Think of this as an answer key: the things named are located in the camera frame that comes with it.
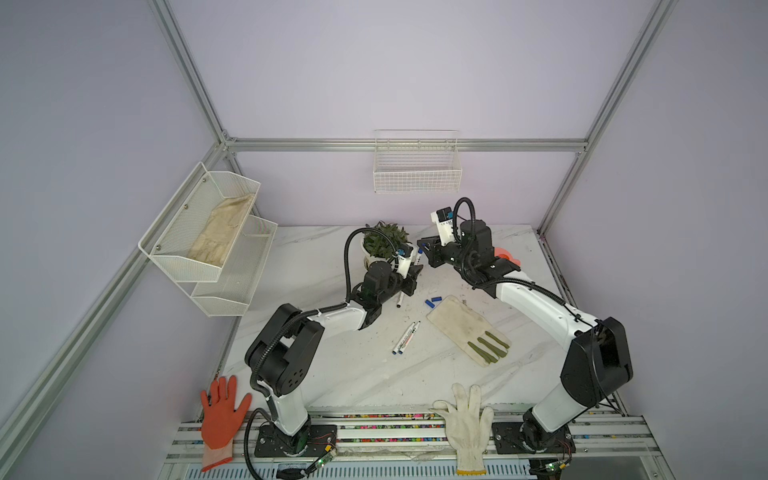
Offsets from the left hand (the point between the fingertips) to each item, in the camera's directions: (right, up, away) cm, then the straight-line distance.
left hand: (417, 261), depth 87 cm
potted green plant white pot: (-12, +4, +6) cm, 14 cm away
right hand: (0, +4, -5) cm, 6 cm away
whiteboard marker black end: (-5, -15, +11) cm, 19 cm away
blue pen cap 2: (+8, -13, +14) cm, 21 cm away
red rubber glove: (-53, -42, -9) cm, 68 cm away
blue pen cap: (+5, -14, +12) cm, 19 cm away
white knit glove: (+13, -44, -11) cm, 47 cm away
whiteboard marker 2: (-4, -24, +3) cm, 25 cm away
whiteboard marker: (0, 0, -3) cm, 3 cm away
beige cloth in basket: (-55, +7, -9) cm, 56 cm away
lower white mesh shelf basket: (-56, -8, +3) cm, 57 cm away
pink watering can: (+30, +3, +11) cm, 32 cm away
